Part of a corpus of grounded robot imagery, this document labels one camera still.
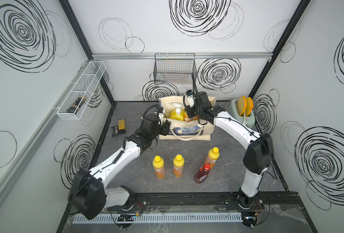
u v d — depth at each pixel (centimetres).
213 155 69
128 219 72
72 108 66
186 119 88
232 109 96
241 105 91
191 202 75
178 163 68
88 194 39
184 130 89
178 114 85
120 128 99
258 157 47
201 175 70
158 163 67
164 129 71
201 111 66
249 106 88
